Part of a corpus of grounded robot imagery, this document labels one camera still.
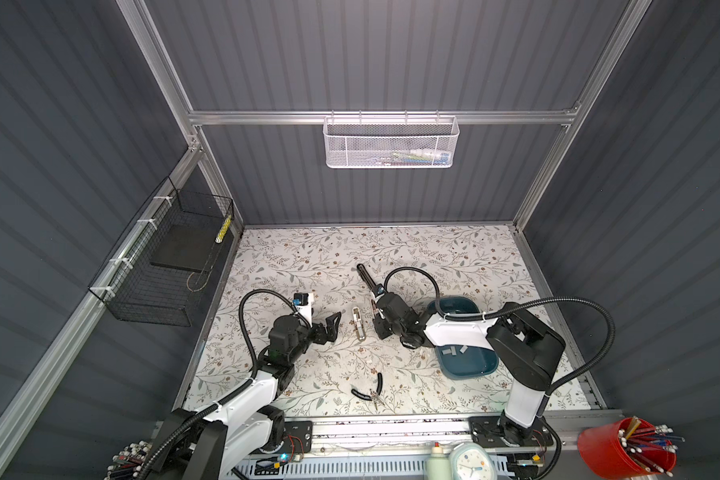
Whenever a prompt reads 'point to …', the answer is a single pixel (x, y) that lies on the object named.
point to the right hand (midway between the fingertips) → (380, 318)
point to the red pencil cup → (626, 449)
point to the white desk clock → (470, 461)
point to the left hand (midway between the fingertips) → (326, 312)
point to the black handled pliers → (368, 397)
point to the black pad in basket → (188, 246)
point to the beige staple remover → (359, 324)
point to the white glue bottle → (438, 466)
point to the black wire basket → (164, 267)
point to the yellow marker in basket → (221, 233)
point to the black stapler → (365, 276)
